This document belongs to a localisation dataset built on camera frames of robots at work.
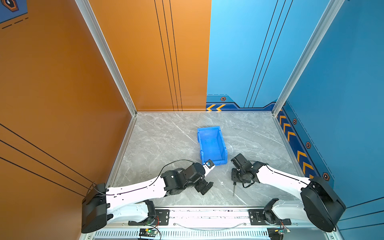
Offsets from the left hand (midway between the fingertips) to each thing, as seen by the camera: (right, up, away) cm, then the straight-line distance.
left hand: (207, 175), depth 75 cm
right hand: (+15, -5, +11) cm, 20 cm away
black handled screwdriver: (+16, -7, +8) cm, 19 cm away
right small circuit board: (+35, -24, -5) cm, 43 cm away
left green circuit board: (-29, -26, -5) cm, 39 cm away
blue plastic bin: (+5, +11, +25) cm, 27 cm away
